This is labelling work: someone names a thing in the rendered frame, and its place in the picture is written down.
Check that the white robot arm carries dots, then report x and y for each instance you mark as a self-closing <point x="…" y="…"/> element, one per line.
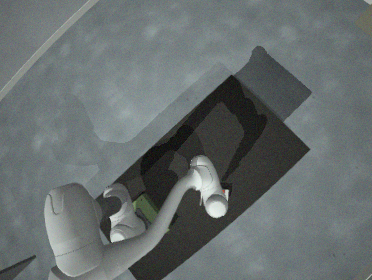
<point x="73" y="217"/>

